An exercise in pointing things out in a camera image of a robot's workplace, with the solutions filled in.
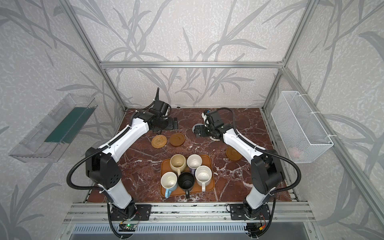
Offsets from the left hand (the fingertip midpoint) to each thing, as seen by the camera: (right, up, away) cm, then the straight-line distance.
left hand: (174, 121), depth 86 cm
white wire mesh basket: (+58, -7, -26) cm, 64 cm away
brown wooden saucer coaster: (-1, -13, +16) cm, 20 cm away
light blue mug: (-2, -34, -5) cm, 34 cm away
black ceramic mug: (+8, -34, -4) cm, 35 cm away
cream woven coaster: (+25, -12, +16) cm, 32 cm away
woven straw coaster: (-13, -14, +15) cm, 25 cm away
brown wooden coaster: (+36, -21, +9) cm, 43 cm away
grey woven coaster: (+13, -2, +25) cm, 28 cm away
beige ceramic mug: (+2, -25, +3) cm, 25 cm away
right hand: (+16, -3, +2) cm, 16 cm away
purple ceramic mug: (+12, -24, +1) cm, 27 cm away
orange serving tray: (-6, -27, +2) cm, 28 cm away
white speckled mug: (+17, -31, -2) cm, 35 cm away
